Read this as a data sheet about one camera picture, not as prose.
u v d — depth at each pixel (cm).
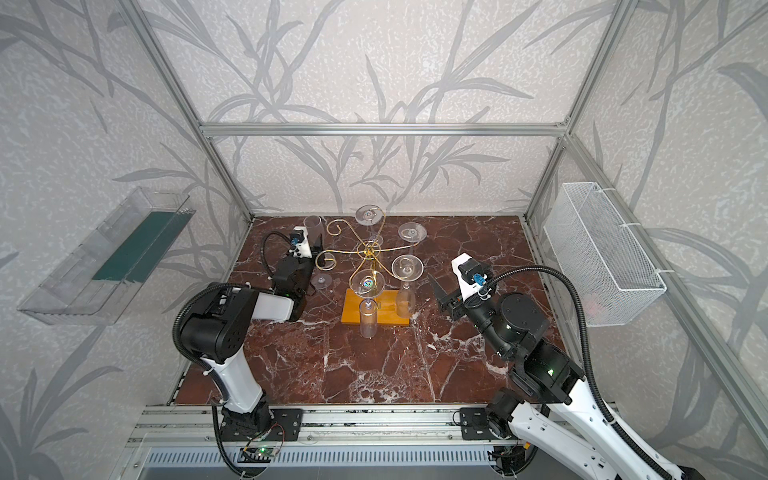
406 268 65
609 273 61
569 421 44
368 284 62
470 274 46
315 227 93
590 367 43
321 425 75
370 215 74
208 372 52
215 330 49
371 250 71
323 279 101
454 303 52
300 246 79
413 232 72
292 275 73
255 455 72
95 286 64
